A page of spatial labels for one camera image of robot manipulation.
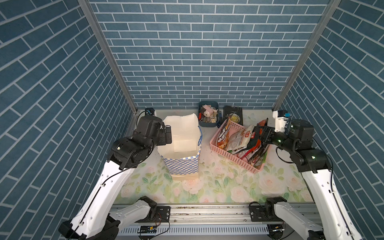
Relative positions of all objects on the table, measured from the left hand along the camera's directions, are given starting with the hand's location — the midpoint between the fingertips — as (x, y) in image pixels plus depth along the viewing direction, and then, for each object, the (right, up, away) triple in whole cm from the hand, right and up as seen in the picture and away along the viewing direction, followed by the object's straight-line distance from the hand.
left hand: (164, 130), depth 65 cm
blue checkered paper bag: (+3, -15, +34) cm, 37 cm away
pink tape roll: (+23, +12, +44) cm, 51 cm away
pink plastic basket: (+40, +1, +40) cm, 57 cm away
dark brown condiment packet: (+30, -6, +24) cm, 38 cm away
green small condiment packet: (+51, -16, +16) cm, 56 cm away
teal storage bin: (+30, +4, +43) cm, 52 cm away
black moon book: (+43, +11, +51) cm, 68 cm away
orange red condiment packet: (+51, +3, +17) cm, 54 cm away
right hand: (+44, +1, +2) cm, 44 cm away
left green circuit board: (-9, -48, +7) cm, 50 cm away
